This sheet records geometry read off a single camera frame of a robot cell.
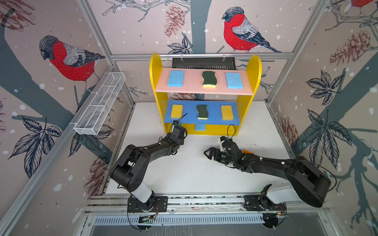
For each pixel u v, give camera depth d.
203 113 0.93
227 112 0.95
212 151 0.78
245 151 0.90
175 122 0.83
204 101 1.25
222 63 0.92
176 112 0.94
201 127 1.02
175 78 0.75
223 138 0.82
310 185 0.43
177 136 0.73
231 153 0.67
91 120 0.71
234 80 0.74
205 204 0.75
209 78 0.74
